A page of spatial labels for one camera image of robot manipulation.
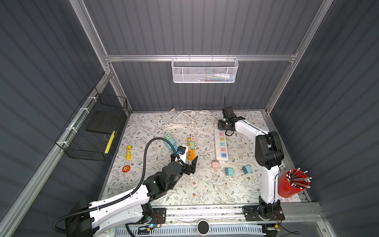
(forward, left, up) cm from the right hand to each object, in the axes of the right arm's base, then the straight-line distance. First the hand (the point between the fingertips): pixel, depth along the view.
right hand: (223, 125), depth 103 cm
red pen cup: (-43, -26, +9) cm, 51 cm away
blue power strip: (-15, +34, +1) cm, 38 cm away
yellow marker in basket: (-28, +60, +22) cm, 70 cm away
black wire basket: (-24, +73, +23) cm, 80 cm away
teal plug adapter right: (-32, 0, -5) cm, 32 cm away
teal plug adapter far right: (-31, -11, -5) cm, 33 cm away
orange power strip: (-20, +22, -4) cm, 30 cm away
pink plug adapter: (-11, +21, +1) cm, 24 cm away
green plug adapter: (-17, +22, +1) cm, 28 cm away
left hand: (-30, +22, +13) cm, 40 cm away
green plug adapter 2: (-10, +38, +2) cm, 39 cm away
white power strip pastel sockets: (-12, +2, -5) cm, 13 cm away
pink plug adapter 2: (-26, +7, -6) cm, 28 cm away
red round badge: (-30, +62, -4) cm, 69 cm away
